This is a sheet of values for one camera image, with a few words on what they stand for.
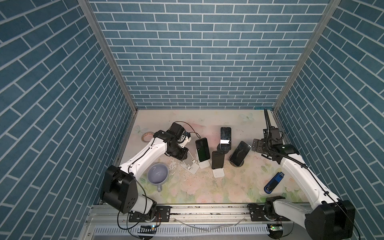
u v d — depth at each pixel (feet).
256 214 2.44
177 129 2.21
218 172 2.84
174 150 2.25
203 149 3.07
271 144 2.04
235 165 2.85
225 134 3.06
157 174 2.83
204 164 2.97
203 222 2.37
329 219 1.27
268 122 2.37
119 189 1.36
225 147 3.01
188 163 2.78
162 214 2.42
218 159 2.71
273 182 2.75
